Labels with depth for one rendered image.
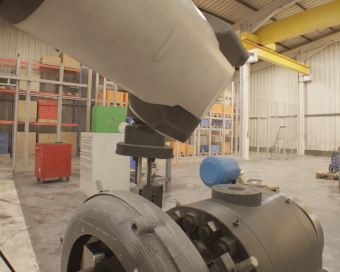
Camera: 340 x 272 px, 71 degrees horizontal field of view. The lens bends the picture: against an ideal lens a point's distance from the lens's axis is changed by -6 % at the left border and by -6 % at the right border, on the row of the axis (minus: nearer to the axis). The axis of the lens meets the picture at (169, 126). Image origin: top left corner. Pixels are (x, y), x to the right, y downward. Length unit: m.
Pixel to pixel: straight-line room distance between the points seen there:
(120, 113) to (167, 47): 8.03
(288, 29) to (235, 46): 12.96
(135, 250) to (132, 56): 0.48
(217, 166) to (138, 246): 0.79
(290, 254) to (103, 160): 3.88
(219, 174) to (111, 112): 6.96
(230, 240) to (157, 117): 0.68
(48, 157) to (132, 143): 5.48
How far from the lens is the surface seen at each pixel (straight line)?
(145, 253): 0.57
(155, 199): 0.70
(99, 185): 1.00
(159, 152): 0.51
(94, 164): 4.52
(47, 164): 5.98
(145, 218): 0.58
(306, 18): 12.93
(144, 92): 0.19
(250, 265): 0.55
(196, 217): 0.91
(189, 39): 0.18
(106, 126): 7.98
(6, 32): 14.78
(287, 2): 13.13
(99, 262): 0.73
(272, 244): 0.96
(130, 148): 0.52
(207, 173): 1.33
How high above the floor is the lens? 1.15
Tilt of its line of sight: 2 degrees up
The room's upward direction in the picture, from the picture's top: 1 degrees clockwise
